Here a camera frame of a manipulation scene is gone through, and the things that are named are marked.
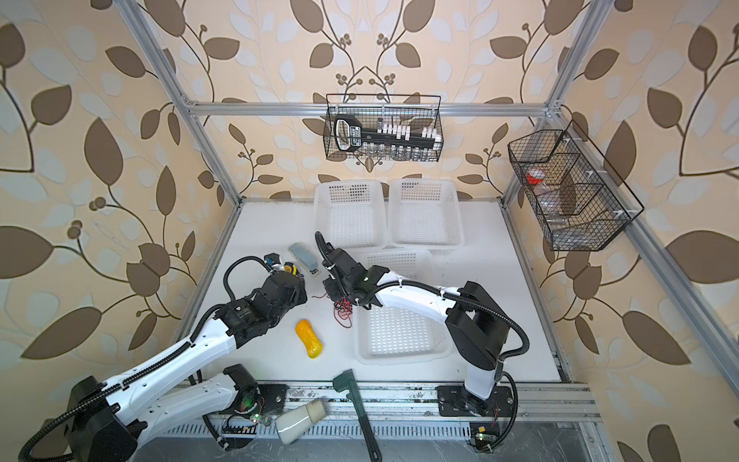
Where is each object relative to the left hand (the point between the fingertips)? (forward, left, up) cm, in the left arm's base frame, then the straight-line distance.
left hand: (303, 281), depth 80 cm
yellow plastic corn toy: (-11, -1, -12) cm, 17 cm away
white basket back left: (+40, -9, -15) cm, 43 cm away
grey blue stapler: (+16, +6, -12) cm, 21 cm away
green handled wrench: (-22, -13, -15) cm, 30 cm away
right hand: (+2, -7, -3) cm, 8 cm away
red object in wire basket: (+26, -65, +19) cm, 72 cm away
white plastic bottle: (-32, -2, -9) cm, 34 cm away
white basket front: (-9, -27, -16) cm, 32 cm away
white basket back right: (+40, -39, -14) cm, 57 cm away
